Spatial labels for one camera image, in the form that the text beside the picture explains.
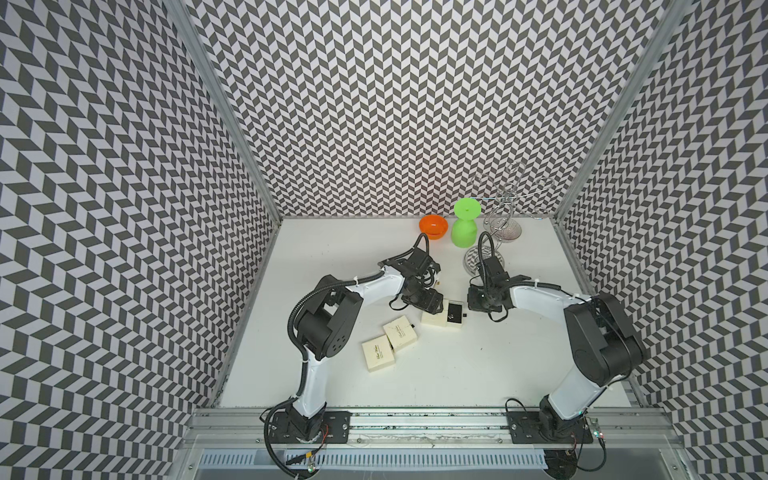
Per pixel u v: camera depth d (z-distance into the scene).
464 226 0.86
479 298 0.83
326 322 0.52
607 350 0.46
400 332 0.87
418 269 0.77
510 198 0.80
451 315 0.91
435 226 1.13
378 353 0.82
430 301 0.82
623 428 0.75
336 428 0.72
